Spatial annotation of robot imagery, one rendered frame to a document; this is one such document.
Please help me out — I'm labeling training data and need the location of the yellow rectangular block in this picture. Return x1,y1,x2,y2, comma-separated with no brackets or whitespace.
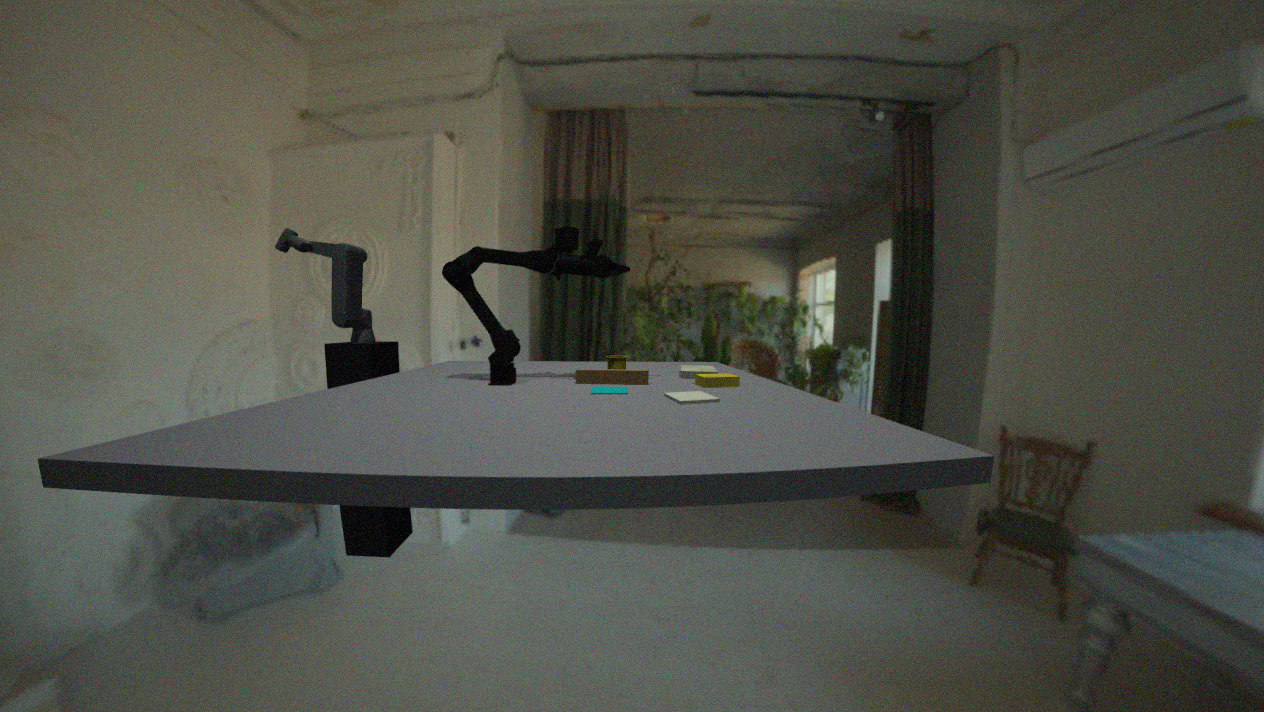
695,374,739,388

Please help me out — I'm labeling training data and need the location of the beige rectangular block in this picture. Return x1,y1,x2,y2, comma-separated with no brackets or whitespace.
681,365,717,379

